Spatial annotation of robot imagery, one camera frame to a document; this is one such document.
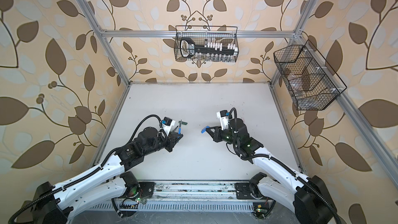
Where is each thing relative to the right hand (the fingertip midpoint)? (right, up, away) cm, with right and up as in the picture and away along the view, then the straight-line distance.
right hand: (207, 131), depth 77 cm
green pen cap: (-14, +1, +19) cm, 24 cm away
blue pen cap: (-2, 0, +2) cm, 3 cm away
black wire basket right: (+56, +23, +6) cm, 61 cm away
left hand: (-12, -1, -2) cm, 12 cm away
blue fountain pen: (-13, +1, -3) cm, 14 cm away
